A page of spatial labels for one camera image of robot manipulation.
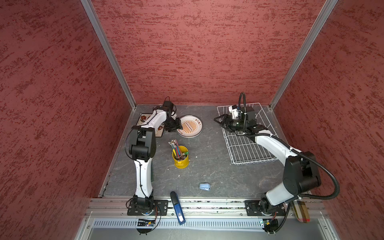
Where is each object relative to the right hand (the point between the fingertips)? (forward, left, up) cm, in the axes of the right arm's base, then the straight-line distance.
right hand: (215, 124), depth 84 cm
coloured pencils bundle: (-12, +23, -5) cm, 26 cm away
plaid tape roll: (-42, -39, -18) cm, 60 cm away
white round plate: (+13, +14, -19) cm, 27 cm away
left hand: (+6, +23, -14) cm, 27 cm away
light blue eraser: (-29, +7, -19) cm, 35 cm away
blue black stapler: (-40, +21, -17) cm, 48 cm away
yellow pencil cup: (-18, +20, -13) cm, 30 cm away
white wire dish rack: (-6, -19, -19) cm, 28 cm away
